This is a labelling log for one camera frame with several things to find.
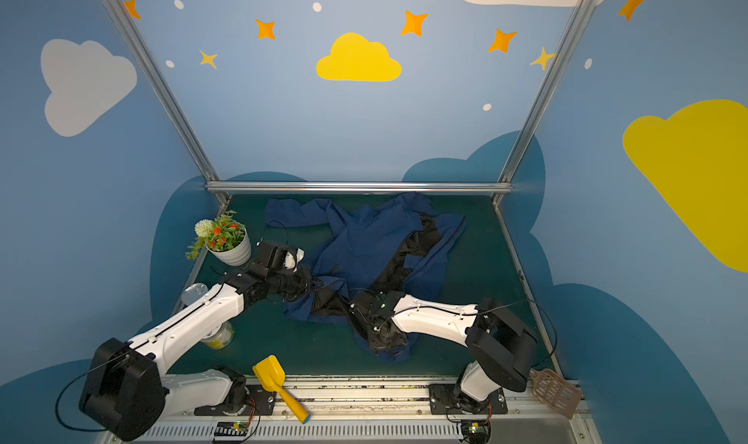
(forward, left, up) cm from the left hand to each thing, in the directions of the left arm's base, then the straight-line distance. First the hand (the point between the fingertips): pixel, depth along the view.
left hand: (324, 280), depth 82 cm
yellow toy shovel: (-23, +13, -13) cm, 29 cm away
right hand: (-13, -17, -12) cm, 25 cm away
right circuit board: (-34, -41, -17) cm, 56 cm away
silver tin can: (0, +42, -8) cm, 42 cm away
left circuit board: (-34, +22, -17) cm, 43 cm away
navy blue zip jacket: (+18, -21, -7) cm, 28 cm away
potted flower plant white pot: (+13, +32, +2) cm, 35 cm away
